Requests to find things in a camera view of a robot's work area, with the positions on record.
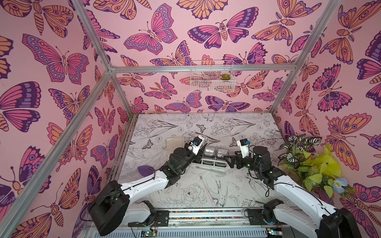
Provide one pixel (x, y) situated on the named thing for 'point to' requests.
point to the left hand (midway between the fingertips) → (204, 140)
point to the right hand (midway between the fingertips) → (231, 153)
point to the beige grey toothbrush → (211, 169)
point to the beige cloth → (173, 143)
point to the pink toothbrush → (208, 193)
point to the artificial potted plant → (297, 160)
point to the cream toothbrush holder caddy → (214, 162)
